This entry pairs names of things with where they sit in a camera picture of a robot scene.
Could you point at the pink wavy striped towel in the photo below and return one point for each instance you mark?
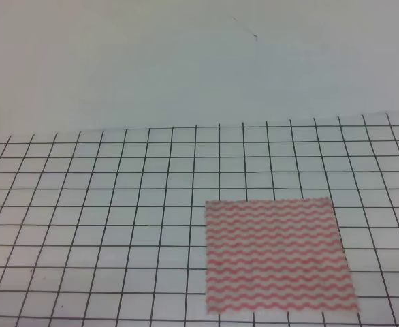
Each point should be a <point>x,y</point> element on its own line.
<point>285,255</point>

